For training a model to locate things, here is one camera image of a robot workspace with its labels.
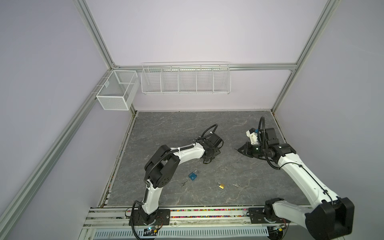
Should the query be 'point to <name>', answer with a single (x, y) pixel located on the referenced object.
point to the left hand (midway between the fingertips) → (216, 154)
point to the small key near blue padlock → (183, 184)
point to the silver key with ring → (238, 185)
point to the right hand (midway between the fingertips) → (239, 151)
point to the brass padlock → (221, 186)
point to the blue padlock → (193, 175)
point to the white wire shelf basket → (186, 78)
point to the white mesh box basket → (118, 90)
